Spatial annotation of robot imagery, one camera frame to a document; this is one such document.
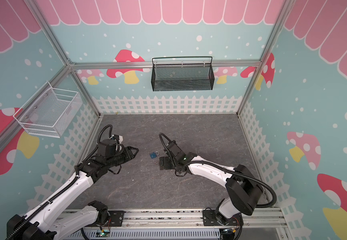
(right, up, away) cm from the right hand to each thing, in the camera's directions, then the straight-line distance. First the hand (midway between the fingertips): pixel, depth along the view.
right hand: (164, 162), depth 84 cm
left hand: (-15, +6, -4) cm, 16 cm away
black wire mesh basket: (+8, +54, +10) cm, 56 cm away
